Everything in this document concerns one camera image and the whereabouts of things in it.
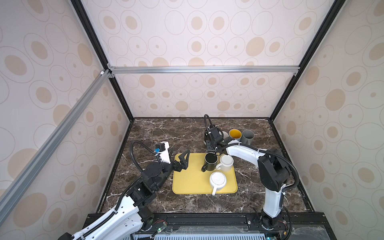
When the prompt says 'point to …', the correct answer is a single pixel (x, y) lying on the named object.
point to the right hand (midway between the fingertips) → (211, 141)
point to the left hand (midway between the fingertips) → (185, 149)
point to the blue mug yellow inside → (235, 134)
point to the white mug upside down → (218, 180)
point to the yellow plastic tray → (192, 180)
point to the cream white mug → (226, 162)
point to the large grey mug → (247, 136)
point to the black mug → (211, 159)
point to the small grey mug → (224, 133)
